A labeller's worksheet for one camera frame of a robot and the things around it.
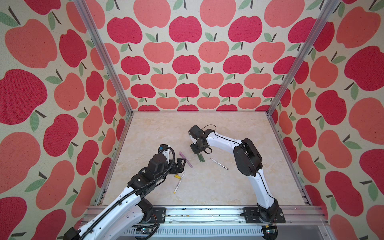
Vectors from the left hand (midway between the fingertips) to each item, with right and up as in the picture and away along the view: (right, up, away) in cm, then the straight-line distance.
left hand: (182, 162), depth 77 cm
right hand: (+9, +3, +22) cm, 24 cm away
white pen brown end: (+22, -5, +16) cm, 28 cm away
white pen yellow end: (-4, -16, +7) cm, 18 cm away
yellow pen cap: (-3, -12, +11) cm, 16 cm away
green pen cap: (+11, -2, +19) cm, 22 cm away
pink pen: (+3, -5, +17) cm, 17 cm away
